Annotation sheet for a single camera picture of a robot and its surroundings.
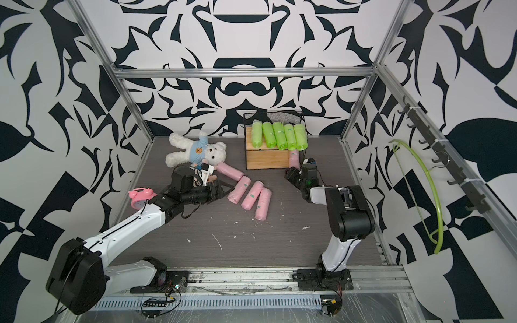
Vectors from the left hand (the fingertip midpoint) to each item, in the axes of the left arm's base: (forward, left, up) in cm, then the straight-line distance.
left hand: (229, 186), depth 79 cm
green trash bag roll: (+23, -32, +3) cm, 39 cm away
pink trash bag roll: (+2, -8, -14) cm, 16 cm away
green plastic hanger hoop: (+11, -64, +11) cm, 66 cm away
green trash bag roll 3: (+24, -22, +3) cm, 33 cm away
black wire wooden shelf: (+27, -16, -16) cm, 35 cm away
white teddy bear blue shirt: (+26, +18, -9) cm, 33 cm away
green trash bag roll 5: (+25, -12, +2) cm, 27 cm away
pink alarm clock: (+2, +38, -8) cm, 39 cm away
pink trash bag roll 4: (+17, 0, -16) cm, 23 cm away
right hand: (+16, -27, -11) cm, 33 cm away
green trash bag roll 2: (+21, -27, +2) cm, 34 cm away
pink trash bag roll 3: (+23, -31, -13) cm, 41 cm away
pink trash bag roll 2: (-1, -14, -14) cm, 20 cm away
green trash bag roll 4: (+25, -17, +2) cm, 31 cm away
